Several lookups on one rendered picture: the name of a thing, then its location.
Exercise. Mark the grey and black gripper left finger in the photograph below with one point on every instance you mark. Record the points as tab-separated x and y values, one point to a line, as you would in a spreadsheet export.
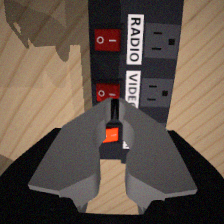
64	163

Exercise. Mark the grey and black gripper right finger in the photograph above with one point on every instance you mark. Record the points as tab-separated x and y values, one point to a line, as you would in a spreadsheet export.
161	165

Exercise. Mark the black power strip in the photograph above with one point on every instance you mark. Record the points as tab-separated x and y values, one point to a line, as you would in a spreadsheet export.
134	48

